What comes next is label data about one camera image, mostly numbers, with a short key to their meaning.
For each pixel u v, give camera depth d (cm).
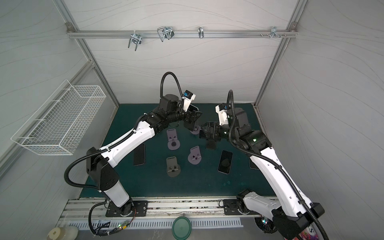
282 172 40
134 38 78
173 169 82
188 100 66
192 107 72
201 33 78
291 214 37
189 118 67
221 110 58
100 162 43
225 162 88
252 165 46
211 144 96
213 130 57
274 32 76
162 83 55
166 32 77
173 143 98
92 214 66
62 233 60
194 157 86
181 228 60
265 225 72
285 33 78
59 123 69
